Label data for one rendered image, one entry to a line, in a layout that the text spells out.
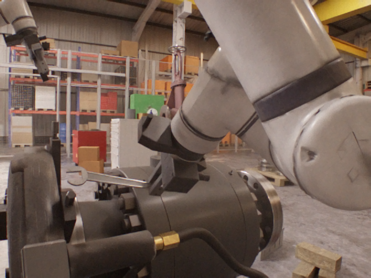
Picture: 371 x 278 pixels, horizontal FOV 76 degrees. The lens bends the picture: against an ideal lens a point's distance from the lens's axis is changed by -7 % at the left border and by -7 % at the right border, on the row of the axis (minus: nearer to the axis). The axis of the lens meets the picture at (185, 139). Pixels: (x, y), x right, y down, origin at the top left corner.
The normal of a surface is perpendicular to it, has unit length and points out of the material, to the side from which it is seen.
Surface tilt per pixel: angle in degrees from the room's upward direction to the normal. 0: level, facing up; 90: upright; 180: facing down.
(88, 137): 90
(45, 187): 39
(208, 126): 132
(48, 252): 68
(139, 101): 90
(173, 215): 55
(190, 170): 50
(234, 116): 118
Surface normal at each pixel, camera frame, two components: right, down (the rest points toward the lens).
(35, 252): 0.52, -0.33
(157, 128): 0.44, -0.60
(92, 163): 0.05, 0.06
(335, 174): -0.18, 0.16
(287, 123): -0.72, 0.30
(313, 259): -0.82, 0.01
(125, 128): 0.45, 0.06
